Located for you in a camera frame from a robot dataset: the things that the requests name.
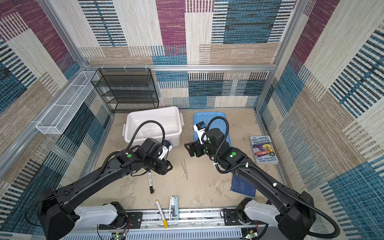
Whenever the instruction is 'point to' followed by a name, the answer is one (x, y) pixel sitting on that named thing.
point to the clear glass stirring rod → (173, 183)
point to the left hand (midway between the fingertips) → (169, 163)
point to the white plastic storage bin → (171, 117)
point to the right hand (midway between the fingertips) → (192, 144)
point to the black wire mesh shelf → (126, 89)
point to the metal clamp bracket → (173, 211)
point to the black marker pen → (150, 182)
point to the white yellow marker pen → (165, 221)
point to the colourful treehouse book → (263, 150)
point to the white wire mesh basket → (57, 119)
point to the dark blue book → (240, 186)
